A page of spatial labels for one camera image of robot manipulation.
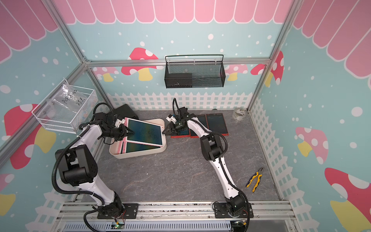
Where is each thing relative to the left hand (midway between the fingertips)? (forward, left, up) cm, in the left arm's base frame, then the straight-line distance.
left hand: (133, 134), depth 89 cm
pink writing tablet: (+4, -5, -4) cm, 8 cm away
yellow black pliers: (-23, -74, -12) cm, 79 cm away
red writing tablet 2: (+22, -55, -14) cm, 61 cm away
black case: (+30, +19, -11) cm, 38 cm away
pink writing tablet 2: (-2, +3, -8) cm, 9 cm away
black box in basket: (+30, -27, +19) cm, 44 cm away
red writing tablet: (+4, -30, -5) cm, 31 cm away
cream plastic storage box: (-3, +16, -13) cm, 21 cm away
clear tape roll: (+30, -75, -11) cm, 81 cm away
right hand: (+5, -18, -5) cm, 19 cm away
